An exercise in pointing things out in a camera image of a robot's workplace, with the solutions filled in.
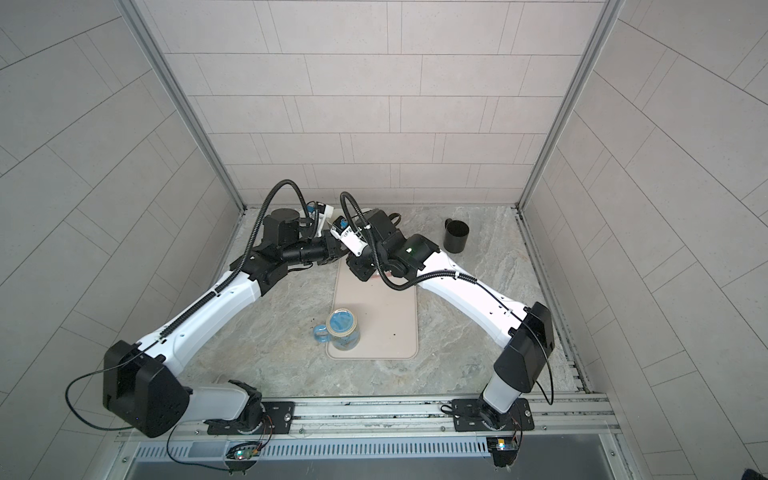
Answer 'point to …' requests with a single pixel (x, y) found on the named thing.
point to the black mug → (455, 236)
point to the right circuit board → (504, 450)
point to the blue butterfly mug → (341, 330)
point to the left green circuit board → (242, 457)
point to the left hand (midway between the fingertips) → (366, 244)
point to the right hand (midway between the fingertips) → (349, 257)
